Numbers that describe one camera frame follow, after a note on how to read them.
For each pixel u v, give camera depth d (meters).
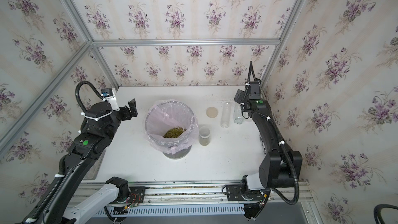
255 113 0.55
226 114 1.03
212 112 1.05
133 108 0.61
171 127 0.92
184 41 0.93
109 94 0.55
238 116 1.00
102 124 0.48
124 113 0.60
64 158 0.43
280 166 0.41
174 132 0.92
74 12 0.79
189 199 0.73
